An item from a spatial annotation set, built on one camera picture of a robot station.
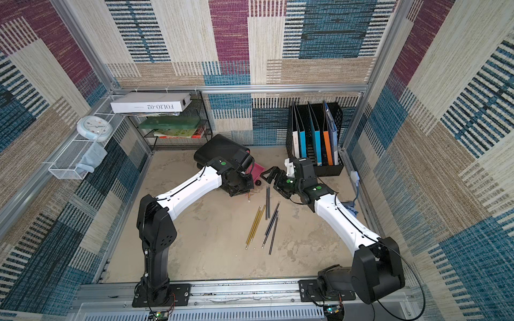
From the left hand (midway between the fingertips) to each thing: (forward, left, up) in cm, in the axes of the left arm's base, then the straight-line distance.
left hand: (252, 188), depth 86 cm
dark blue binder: (+17, -35, +15) cm, 41 cm away
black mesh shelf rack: (+32, +33, +6) cm, 46 cm away
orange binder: (+18, -34, +9) cm, 40 cm away
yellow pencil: (-10, 0, -15) cm, 18 cm away
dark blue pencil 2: (-15, -9, -15) cm, 23 cm away
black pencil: (+2, -7, -15) cm, 17 cm away
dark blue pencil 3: (-9, -9, -15) cm, 19 cm away
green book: (+32, +37, +11) cm, 50 cm away
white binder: (+17, -19, +14) cm, 29 cm away
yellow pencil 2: (-11, -1, -14) cm, 17 cm away
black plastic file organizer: (+18, -28, +14) cm, 36 cm away
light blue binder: (+17, -22, +13) cm, 31 cm away
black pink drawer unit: (+25, +15, 0) cm, 29 cm away
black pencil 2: (+2, -8, -15) cm, 17 cm away
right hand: (0, -6, +8) cm, 10 cm away
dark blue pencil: (-4, -10, -14) cm, 18 cm away
